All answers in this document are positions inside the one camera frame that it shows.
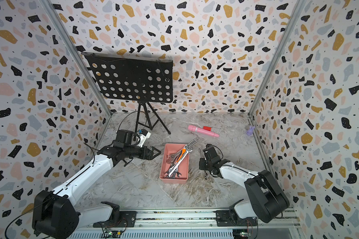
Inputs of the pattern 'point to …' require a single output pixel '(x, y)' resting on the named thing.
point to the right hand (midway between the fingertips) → (202, 162)
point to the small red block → (207, 128)
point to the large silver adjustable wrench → (172, 157)
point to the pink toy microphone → (202, 131)
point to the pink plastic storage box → (170, 149)
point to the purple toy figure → (250, 131)
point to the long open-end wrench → (176, 173)
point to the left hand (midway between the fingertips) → (156, 151)
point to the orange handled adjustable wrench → (185, 148)
